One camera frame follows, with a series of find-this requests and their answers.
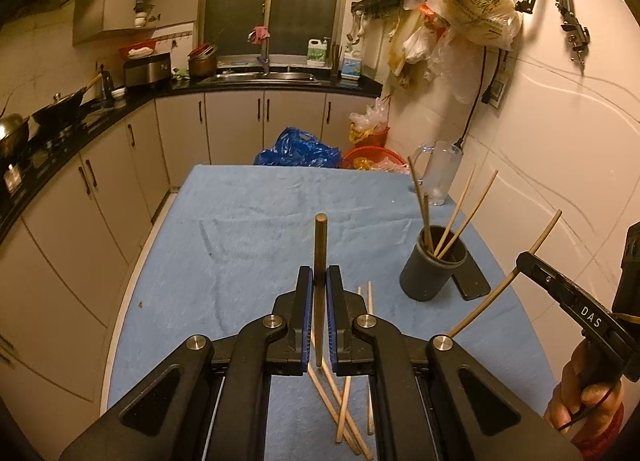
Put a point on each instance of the dark brown chopstick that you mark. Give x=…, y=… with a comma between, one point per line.
x=427, y=216
x=320, y=246
x=419, y=201

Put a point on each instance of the white blue bottle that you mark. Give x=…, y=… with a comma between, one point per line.
x=351, y=66

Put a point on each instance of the wall power socket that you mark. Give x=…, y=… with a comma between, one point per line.
x=496, y=90

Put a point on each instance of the white plastic bag over bin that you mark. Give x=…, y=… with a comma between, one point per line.
x=370, y=118

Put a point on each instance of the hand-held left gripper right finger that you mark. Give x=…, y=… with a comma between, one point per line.
x=331, y=321

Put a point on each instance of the dark kettle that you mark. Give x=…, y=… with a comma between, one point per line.
x=106, y=86

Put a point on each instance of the red plastic basket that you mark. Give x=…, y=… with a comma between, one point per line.
x=370, y=157

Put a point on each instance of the lidded metal pot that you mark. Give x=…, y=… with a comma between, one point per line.
x=12, y=133

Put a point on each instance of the pink cloth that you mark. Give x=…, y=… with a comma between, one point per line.
x=260, y=35

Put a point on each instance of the light bamboo chopstick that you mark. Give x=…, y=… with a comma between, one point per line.
x=482, y=303
x=472, y=208
x=457, y=208

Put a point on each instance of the black smartphone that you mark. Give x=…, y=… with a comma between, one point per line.
x=472, y=286

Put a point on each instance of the stainless steel appliance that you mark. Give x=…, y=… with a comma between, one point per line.
x=147, y=71

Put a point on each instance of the beige lower kitchen cabinets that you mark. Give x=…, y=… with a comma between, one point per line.
x=230, y=126

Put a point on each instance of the black kitchen countertop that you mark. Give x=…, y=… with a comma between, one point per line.
x=170, y=86

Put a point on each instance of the dark grey perforated utensil holder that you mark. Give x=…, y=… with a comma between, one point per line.
x=425, y=276

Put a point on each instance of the bunch of wooden chopsticks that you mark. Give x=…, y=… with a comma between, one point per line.
x=344, y=416

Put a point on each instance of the cluster of hanging plastic bags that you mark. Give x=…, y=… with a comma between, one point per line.
x=425, y=41

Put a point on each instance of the blue plastic bag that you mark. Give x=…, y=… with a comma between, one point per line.
x=295, y=148

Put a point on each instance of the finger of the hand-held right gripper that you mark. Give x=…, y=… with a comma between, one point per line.
x=565, y=291

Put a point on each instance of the black gas stove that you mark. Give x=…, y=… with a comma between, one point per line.
x=50, y=138

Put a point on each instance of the red basket with white cloth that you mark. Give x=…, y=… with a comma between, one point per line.
x=137, y=48

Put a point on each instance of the white green detergent bottle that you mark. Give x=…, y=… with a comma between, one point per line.
x=316, y=53

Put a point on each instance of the metal faucet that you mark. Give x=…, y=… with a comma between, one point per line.
x=265, y=61

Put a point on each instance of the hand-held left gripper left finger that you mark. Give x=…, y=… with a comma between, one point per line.
x=306, y=321

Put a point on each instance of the person's right hand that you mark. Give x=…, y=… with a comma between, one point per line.
x=570, y=396

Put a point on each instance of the steel kitchen sink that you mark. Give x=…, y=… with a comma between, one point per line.
x=260, y=76

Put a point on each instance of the blue tablecloth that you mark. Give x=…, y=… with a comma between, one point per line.
x=240, y=251

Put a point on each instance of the brown metal pot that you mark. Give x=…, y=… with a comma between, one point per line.
x=202, y=65

